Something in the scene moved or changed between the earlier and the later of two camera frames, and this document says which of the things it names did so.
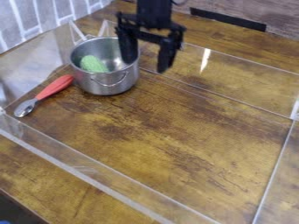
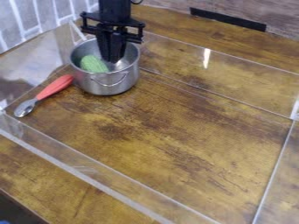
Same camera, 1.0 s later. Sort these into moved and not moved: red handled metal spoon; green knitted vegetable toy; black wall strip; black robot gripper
Moved: black robot gripper
Not moved: green knitted vegetable toy; black wall strip; red handled metal spoon
